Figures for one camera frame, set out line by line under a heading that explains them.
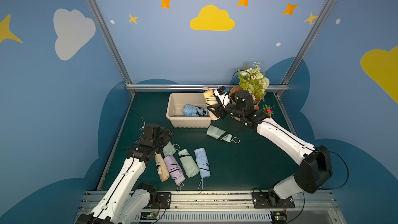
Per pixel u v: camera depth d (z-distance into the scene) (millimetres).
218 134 958
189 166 840
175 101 1070
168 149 882
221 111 686
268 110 879
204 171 815
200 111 1042
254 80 880
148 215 718
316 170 426
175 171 803
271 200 662
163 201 737
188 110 1042
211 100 737
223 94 660
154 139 604
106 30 849
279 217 728
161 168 798
